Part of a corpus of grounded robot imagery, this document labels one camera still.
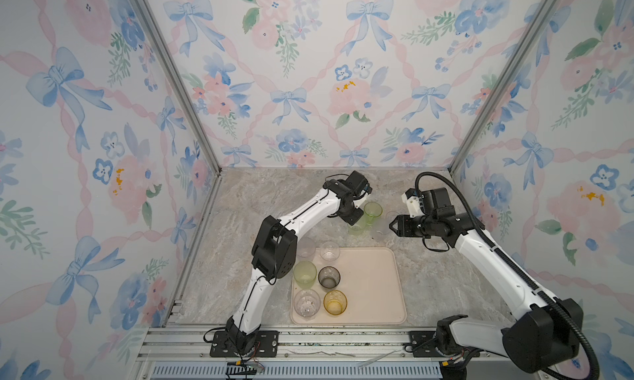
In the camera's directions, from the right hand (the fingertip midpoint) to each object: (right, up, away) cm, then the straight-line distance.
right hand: (396, 223), depth 82 cm
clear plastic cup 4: (-1, -4, +15) cm, 16 cm away
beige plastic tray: (-7, -21, +6) cm, 23 cm away
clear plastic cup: (-30, -11, +12) cm, 34 cm away
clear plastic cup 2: (-22, -11, +10) cm, 27 cm away
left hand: (-13, +3, +10) cm, 16 cm away
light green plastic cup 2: (-10, -4, +13) cm, 17 cm away
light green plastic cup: (-30, -18, +4) cm, 36 cm away
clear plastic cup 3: (-29, -26, 0) cm, 39 cm away
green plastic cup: (-3, +3, +21) cm, 22 cm away
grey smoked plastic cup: (-22, -19, +4) cm, 29 cm away
